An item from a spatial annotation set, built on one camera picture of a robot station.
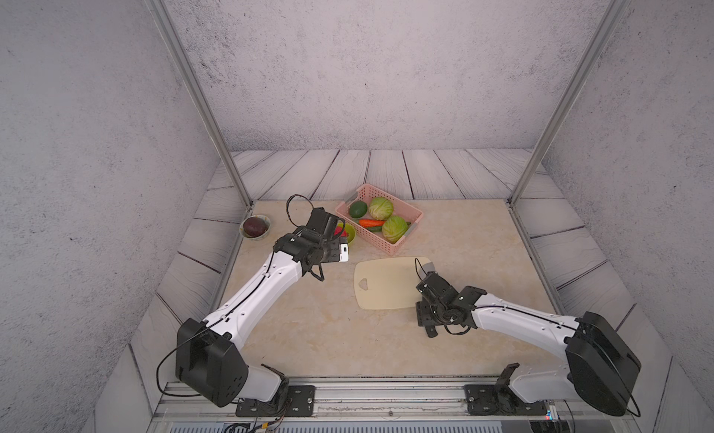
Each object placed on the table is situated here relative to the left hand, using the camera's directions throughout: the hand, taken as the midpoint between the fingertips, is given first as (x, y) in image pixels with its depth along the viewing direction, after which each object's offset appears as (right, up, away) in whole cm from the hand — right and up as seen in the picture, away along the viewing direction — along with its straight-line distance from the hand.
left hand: (335, 248), depth 82 cm
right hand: (+28, -20, +3) cm, 34 cm away
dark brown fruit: (-32, +6, +23) cm, 40 cm away
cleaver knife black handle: (+32, -9, +19) cm, 38 cm away
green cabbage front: (+19, +5, +19) cm, 28 cm away
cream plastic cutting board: (+16, -14, +15) cm, 26 cm away
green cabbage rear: (+15, +13, +27) cm, 33 cm away
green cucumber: (+13, +5, +26) cm, 30 cm away
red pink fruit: (-1, +5, +25) cm, 25 cm away
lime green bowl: (+3, +5, +24) cm, 24 cm away
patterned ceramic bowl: (-30, +9, +28) cm, 42 cm away
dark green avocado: (+6, +13, +32) cm, 35 cm away
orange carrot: (+10, +7, +29) cm, 32 cm away
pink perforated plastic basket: (+13, +1, +20) cm, 24 cm away
